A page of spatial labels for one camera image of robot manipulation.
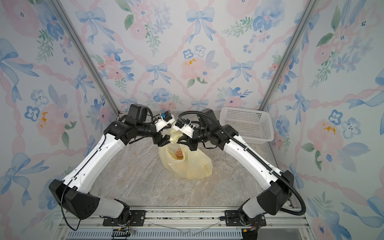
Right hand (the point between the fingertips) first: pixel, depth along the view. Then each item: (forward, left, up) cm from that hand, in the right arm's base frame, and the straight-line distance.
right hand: (180, 138), depth 70 cm
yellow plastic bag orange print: (-8, 0, -8) cm, 11 cm away
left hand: (+3, +3, +1) cm, 5 cm away
